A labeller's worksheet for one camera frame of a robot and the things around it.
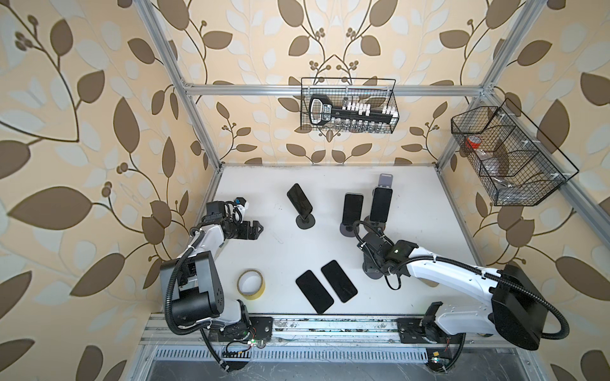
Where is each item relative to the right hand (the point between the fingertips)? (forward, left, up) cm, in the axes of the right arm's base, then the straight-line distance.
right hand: (373, 262), depth 85 cm
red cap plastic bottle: (+35, -41, +25) cm, 59 cm away
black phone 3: (+22, +26, +9) cm, 36 cm away
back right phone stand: (+17, -4, -2) cm, 18 cm away
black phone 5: (+20, -5, +8) cm, 22 cm away
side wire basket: (+18, -42, +30) cm, 55 cm away
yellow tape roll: (-5, +44, -4) cm, 45 cm away
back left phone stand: (+19, +25, -3) cm, 32 cm away
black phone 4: (+18, +6, +10) cm, 21 cm away
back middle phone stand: (+16, +7, -5) cm, 18 cm away
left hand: (+15, +48, +5) cm, 50 cm away
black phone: (-5, +13, -2) cm, 14 cm away
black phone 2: (-8, +22, -4) cm, 24 cm away
